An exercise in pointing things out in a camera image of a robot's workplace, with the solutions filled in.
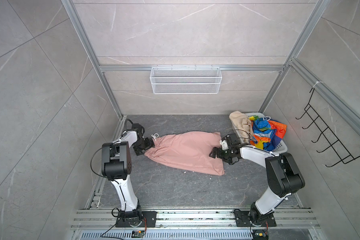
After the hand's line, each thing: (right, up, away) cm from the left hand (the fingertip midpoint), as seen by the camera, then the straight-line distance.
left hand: (149, 146), depth 99 cm
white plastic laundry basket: (+85, -1, -7) cm, 85 cm away
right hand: (+44, -6, -4) cm, 45 cm away
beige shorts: (+62, +14, -7) cm, 64 cm away
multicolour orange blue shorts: (+81, +8, +1) cm, 81 cm away
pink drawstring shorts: (+27, -3, -1) cm, 27 cm away
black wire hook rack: (+91, +8, -32) cm, 97 cm away
